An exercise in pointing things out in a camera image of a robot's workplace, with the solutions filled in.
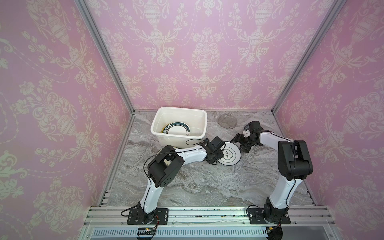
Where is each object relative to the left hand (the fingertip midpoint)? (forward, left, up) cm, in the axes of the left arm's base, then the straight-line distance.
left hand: (223, 157), depth 92 cm
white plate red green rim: (+22, +31, +1) cm, 38 cm away
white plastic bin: (+26, +18, +6) cm, 32 cm away
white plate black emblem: (+4, -6, -2) cm, 8 cm away
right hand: (+10, -9, 0) cm, 13 cm away
